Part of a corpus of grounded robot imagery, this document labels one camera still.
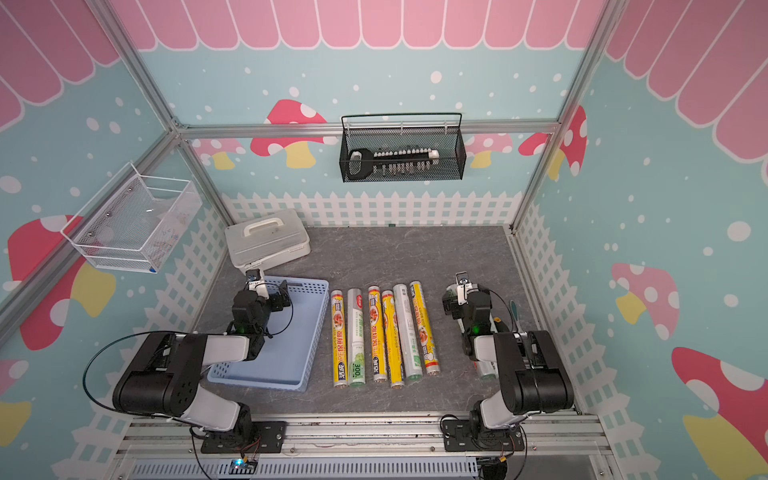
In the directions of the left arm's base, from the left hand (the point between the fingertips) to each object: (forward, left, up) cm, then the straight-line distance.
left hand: (273, 286), depth 94 cm
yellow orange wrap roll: (-14, -34, -4) cm, 37 cm away
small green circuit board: (-46, -2, -11) cm, 47 cm away
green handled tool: (-3, -78, -7) cm, 78 cm away
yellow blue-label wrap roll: (-16, -38, -5) cm, 42 cm away
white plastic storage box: (+16, +5, +4) cm, 17 cm away
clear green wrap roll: (-15, -27, -4) cm, 31 cm away
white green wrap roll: (-23, -65, -4) cm, 69 cm away
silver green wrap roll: (-15, -43, -4) cm, 46 cm away
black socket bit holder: (+28, -28, +27) cm, 48 cm away
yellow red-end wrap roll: (-12, -48, -5) cm, 49 cm away
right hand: (+1, -61, -1) cm, 61 cm away
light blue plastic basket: (-16, -6, -11) cm, 20 cm away
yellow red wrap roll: (-16, -22, -5) cm, 28 cm away
